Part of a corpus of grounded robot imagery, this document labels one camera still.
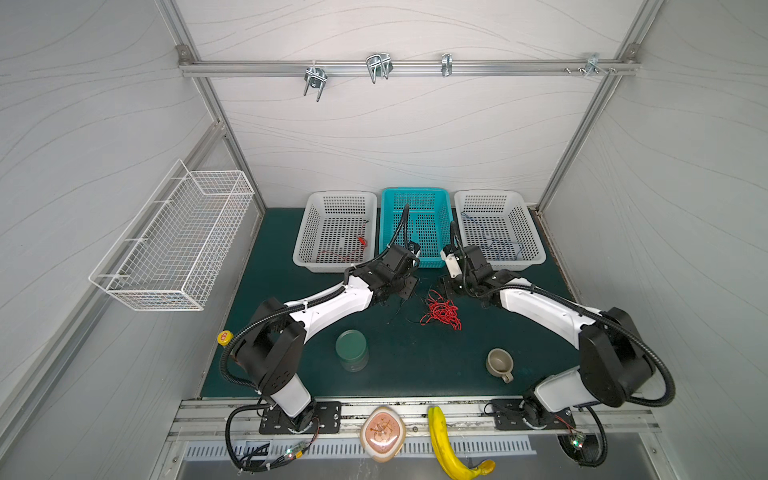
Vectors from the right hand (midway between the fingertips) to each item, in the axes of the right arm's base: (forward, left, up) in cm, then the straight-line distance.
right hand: (447, 275), depth 89 cm
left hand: (-1, +11, +2) cm, 11 cm away
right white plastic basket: (+31, -25, -10) cm, 41 cm away
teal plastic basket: (+29, +3, -10) cm, 31 cm away
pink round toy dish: (-41, +16, -6) cm, 44 cm away
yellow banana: (-44, +2, -4) cm, 44 cm away
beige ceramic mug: (-22, -15, -10) cm, 28 cm away
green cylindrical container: (-24, +25, 0) cm, 35 cm away
